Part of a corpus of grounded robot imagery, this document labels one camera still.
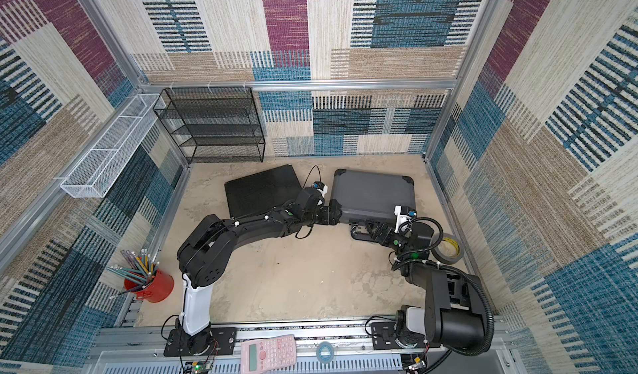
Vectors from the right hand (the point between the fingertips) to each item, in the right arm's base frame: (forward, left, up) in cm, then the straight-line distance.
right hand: (374, 227), depth 89 cm
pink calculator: (-37, +34, -5) cm, 50 cm away
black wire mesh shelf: (+45, +65, +12) cm, 80 cm away
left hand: (+6, +13, 0) cm, 15 cm away
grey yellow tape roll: (-3, -32, -9) cm, 33 cm away
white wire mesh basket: (+3, +82, +27) cm, 86 cm away
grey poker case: (+12, +2, +3) cm, 12 cm away
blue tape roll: (-36, +18, -7) cm, 41 cm away
